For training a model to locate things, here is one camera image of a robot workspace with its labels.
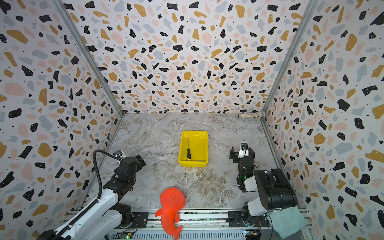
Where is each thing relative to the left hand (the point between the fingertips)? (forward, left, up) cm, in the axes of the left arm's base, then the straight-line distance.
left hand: (133, 157), depth 83 cm
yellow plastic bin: (+19, -36, -13) cm, 43 cm away
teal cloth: (-30, -79, -10) cm, 86 cm away
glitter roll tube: (+43, -87, -11) cm, 97 cm away
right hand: (+8, -62, 0) cm, 62 cm away
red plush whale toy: (-22, -23, -3) cm, 32 cm away
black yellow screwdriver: (+6, -30, -10) cm, 33 cm away
